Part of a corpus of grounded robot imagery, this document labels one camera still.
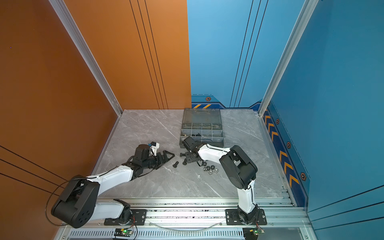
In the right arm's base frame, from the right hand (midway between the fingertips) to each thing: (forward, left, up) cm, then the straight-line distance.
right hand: (190, 157), depth 95 cm
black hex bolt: (-4, +3, +1) cm, 6 cm away
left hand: (-4, +11, +8) cm, 14 cm away
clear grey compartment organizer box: (+25, -9, +3) cm, 27 cm away
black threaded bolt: (-6, +9, +1) cm, 11 cm away
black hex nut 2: (-7, -14, +1) cm, 15 cm away
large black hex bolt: (+1, +5, +2) cm, 6 cm away
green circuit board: (-39, +32, -1) cm, 50 cm away
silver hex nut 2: (-9, -16, 0) cm, 18 cm away
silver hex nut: (-10, -12, +1) cm, 16 cm away
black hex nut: (-5, -9, +1) cm, 10 cm away
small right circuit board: (-39, -31, -2) cm, 50 cm away
